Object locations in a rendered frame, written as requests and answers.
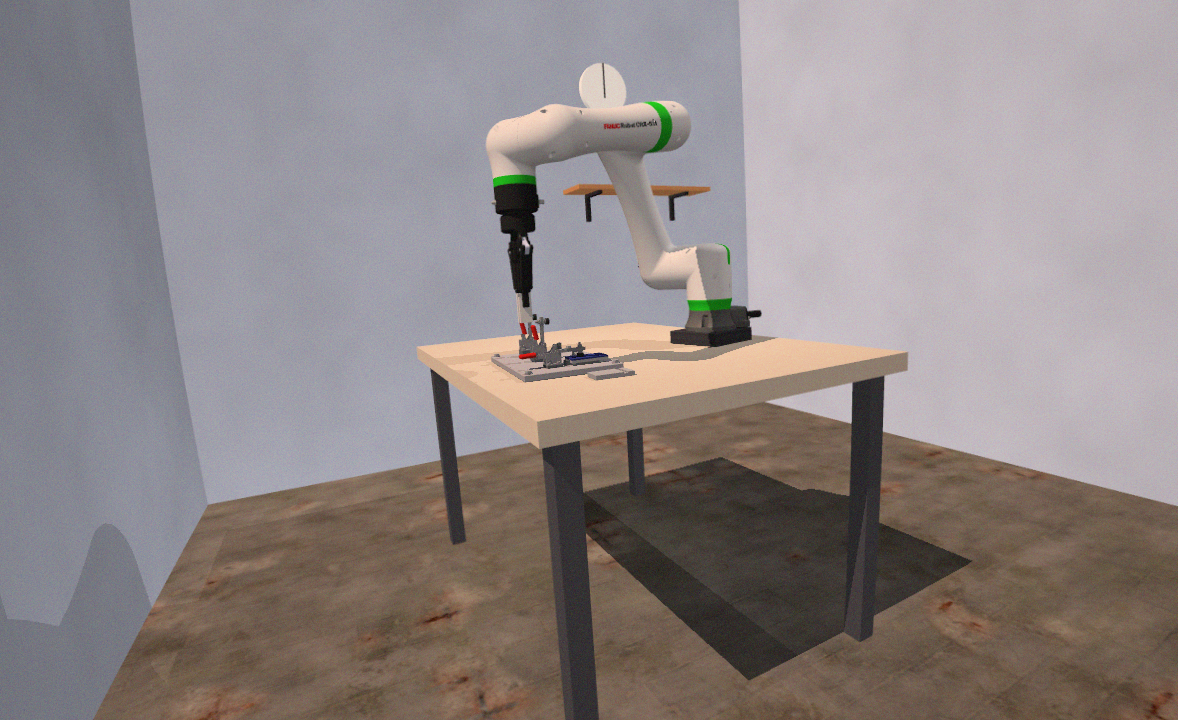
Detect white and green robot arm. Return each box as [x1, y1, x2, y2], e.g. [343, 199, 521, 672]
[487, 101, 762, 332]

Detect blue rectangular plate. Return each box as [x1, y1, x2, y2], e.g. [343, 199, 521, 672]
[565, 354, 609, 363]

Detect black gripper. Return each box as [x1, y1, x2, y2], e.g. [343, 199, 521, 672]
[499, 212, 536, 323]

